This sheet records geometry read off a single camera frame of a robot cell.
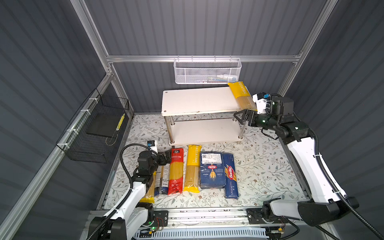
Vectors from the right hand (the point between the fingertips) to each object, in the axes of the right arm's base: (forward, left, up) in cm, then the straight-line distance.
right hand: (242, 116), depth 69 cm
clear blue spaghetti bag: (-17, +42, -33) cm, 56 cm away
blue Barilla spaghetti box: (-22, +3, -33) cm, 40 cm away
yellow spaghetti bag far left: (-26, +47, -33) cm, 63 cm away
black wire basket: (-7, +74, -7) cm, 75 cm away
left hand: (-4, +41, -23) cm, 47 cm away
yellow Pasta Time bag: (-12, +24, -33) cm, 42 cm away
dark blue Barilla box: (-16, +13, -29) cm, 36 cm away
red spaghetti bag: (-13, +34, -33) cm, 49 cm away
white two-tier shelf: (+36, +18, -36) cm, 54 cm away
